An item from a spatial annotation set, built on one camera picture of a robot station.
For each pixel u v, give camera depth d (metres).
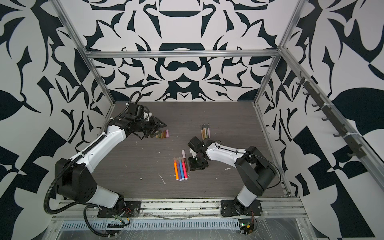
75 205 0.47
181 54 0.91
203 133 1.02
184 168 0.87
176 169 0.86
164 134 1.02
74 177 0.41
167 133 1.01
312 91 0.65
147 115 0.70
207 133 1.02
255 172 0.45
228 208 0.74
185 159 0.90
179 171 0.85
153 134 0.76
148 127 0.72
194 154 0.78
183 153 0.92
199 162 0.75
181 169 0.87
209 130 1.03
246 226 0.71
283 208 0.76
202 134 1.02
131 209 0.74
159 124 0.76
